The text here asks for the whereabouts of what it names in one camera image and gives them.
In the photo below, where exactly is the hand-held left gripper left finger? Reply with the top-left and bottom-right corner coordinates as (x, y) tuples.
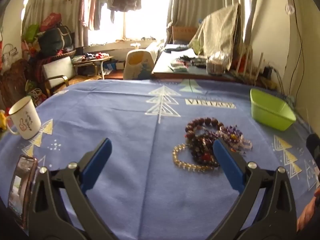
(27, 137), (118, 240)

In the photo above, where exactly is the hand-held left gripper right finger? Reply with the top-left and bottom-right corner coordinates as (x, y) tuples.
(212, 137), (298, 240)

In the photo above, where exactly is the dark red bead bracelet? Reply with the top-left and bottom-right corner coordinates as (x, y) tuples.
(189, 134), (220, 168)

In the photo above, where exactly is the purple bead bracelet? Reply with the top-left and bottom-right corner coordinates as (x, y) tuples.
(217, 124), (244, 143)

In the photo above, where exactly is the green plastic bin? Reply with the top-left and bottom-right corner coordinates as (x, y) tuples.
(250, 88), (297, 132)

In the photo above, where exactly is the amber bead bracelet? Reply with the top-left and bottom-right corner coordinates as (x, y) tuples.
(172, 144), (215, 172)

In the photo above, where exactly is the person's right hand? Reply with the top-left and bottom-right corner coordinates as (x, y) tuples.
(297, 187), (320, 233)

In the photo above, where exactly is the smartphone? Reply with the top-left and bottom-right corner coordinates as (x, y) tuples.
(7, 155), (39, 230)

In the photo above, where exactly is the white enamel mug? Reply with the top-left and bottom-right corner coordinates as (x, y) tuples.
(5, 96), (42, 140)

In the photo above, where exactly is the black power adapter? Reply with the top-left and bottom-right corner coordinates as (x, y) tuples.
(262, 65), (274, 78)

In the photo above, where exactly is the chair with white back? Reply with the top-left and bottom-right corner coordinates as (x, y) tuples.
(41, 56), (77, 93)

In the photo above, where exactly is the clear plastic container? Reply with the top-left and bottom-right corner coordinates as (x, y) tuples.
(206, 51), (233, 75)

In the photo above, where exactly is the red cloth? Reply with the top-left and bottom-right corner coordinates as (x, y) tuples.
(237, 55), (248, 73)

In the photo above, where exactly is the low wooden table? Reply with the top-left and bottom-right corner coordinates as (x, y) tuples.
(71, 55), (114, 79)

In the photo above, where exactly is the white slatted rack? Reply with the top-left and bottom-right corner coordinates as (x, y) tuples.
(235, 42), (265, 80)

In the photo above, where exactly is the wooden desk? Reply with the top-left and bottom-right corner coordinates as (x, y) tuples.
(151, 51), (238, 81)

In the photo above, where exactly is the dark duffel bag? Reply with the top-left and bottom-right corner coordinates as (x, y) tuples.
(37, 26), (74, 55)

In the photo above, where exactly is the cloth-draped chair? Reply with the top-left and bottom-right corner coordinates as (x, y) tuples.
(192, 4), (242, 58)

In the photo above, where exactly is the cardboard box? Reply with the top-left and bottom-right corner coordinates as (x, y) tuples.
(172, 26), (198, 42)

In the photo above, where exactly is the green bag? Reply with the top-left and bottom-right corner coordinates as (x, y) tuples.
(24, 24), (40, 42)

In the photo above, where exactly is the red bag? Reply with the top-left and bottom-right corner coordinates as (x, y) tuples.
(40, 12), (62, 32)

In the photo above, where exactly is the beige curtain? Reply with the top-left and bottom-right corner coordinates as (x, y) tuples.
(171, 0), (248, 28)

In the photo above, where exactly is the coiled rope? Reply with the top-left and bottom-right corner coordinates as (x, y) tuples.
(27, 89), (47, 105)

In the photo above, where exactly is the thin black cable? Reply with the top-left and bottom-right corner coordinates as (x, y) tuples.
(282, 0), (304, 98)

